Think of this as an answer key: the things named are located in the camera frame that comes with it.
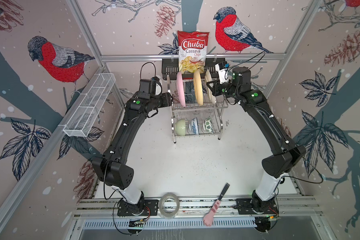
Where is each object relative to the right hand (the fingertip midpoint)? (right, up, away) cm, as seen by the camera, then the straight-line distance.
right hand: (203, 86), depth 74 cm
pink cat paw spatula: (+2, -64, -4) cm, 65 cm away
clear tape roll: (-18, -62, +2) cm, 64 cm away
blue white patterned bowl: (-3, -22, +16) cm, 28 cm away
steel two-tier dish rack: (-2, -12, +25) cm, 28 cm away
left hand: (-18, -6, +2) cm, 19 cm away
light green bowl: (-12, -23, +16) cm, 30 cm away
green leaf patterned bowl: (+5, -21, +17) cm, 28 cm away
